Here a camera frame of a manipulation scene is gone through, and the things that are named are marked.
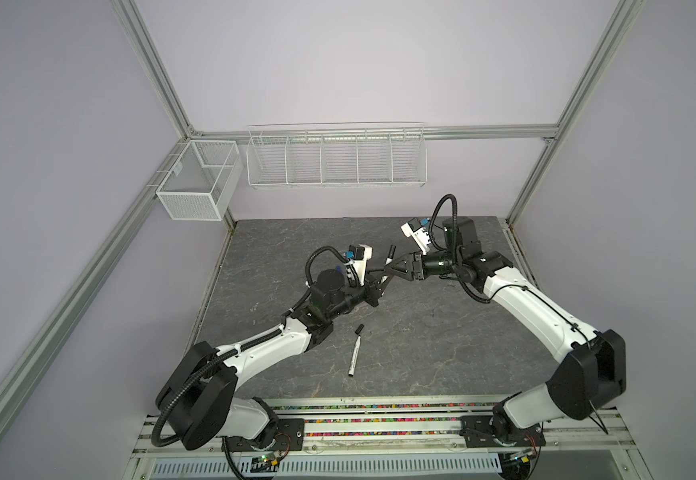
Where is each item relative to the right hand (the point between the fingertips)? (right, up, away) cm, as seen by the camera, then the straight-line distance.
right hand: (389, 271), depth 75 cm
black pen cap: (-8, -19, +16) cm, 26 cm away
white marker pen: (0, +4, -2) cm, 5 cm away
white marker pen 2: (-9, -26, +11) cm, 30 cm away
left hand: (+1, -1, -1) cm, 2 cm away
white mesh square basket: (-61, +29, +25) cm, 72 cm away
